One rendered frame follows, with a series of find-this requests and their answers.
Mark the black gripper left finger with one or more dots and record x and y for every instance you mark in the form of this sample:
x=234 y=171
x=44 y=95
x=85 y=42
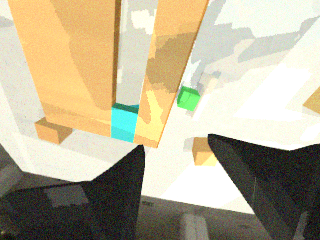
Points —
x=109 y=203

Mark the green block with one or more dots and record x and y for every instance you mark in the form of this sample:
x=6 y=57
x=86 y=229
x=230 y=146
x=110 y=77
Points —
x=188 y=98

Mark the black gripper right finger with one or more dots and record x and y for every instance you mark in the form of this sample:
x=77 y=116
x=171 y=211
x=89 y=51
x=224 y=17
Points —
x=279 y=185

